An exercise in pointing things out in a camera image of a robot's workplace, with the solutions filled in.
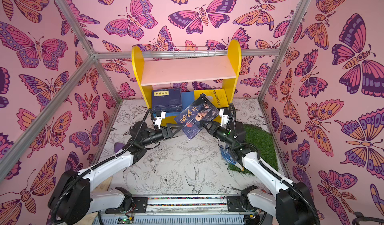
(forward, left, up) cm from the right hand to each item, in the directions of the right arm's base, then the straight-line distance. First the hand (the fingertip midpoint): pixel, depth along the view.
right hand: (202, 120), depth 73 cm
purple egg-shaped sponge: (0, +53, -26) cm, 59 cm away
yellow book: (+25, -11, -8) cm, 29 cm away
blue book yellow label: (+17, +21, -8) cm, 28 cm away
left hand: (-4, +10, -1) cm, 11 cm away
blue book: (+21, +21, -6) cm, 31 cm away
